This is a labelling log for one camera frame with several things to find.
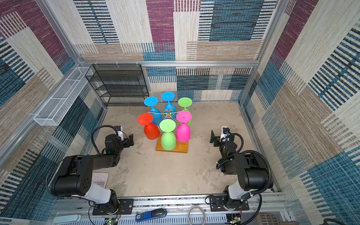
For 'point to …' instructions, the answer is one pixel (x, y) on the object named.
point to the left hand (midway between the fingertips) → (124, 133)
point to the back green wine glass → (185, 102)
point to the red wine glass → (151, 130)
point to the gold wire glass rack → (168, 113)
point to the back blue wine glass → (169, 96)
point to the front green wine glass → (168, 140)
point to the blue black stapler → (152, 214)
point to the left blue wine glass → (152, 101)
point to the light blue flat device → (63, 218)
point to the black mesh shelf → (119, 85)
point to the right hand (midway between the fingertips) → (219, 131)
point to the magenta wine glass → (183, 130)
